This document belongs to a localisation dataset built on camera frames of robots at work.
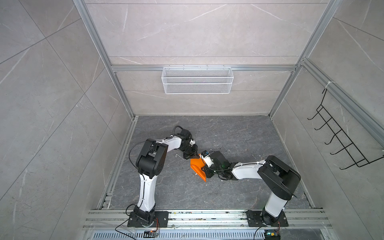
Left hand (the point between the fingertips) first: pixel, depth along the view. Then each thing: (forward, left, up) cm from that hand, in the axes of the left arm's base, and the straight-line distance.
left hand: (200, 154), depth 97 cm
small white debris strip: (+1, +15, -1) cm, 15 cm away
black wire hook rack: (-23, -62, +33) cm, 74 cm away
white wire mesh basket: (+41, 0, +29) cm, 50 cm away
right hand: (-9, -1, -1) cm, 9 cm away
